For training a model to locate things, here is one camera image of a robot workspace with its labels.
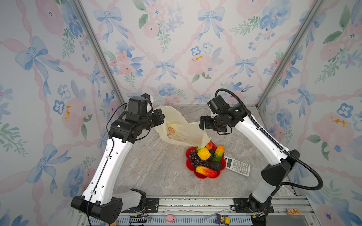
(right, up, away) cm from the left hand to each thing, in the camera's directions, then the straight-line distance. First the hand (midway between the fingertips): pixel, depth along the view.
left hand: (166, 113), depth 67 cm
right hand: (+20, -6, +10) cm, 23 cm away
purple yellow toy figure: (+27, -51, +1) cm, 58 cm away
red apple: (+25, -20, +23) cm, 39 cm away
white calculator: (+43, -32, +19) cm, 57 cm away
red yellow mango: (+21, -32, +13) cm, 40 cm away
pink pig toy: (+2, -51, +2) cm, 51 cm away
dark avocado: (+27, -29, +15) cm, 43 cm away
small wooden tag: (+64, -50, +5) cm, 81 cm away
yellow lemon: (+20, -23, +15) cm, 34 cm away
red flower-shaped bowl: (+12, -30, +18) cm, 37 cm away
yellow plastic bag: (+3, -9, +34) cm, 35 cm away
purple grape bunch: (+16, -28, +19) cm, 37 cm away
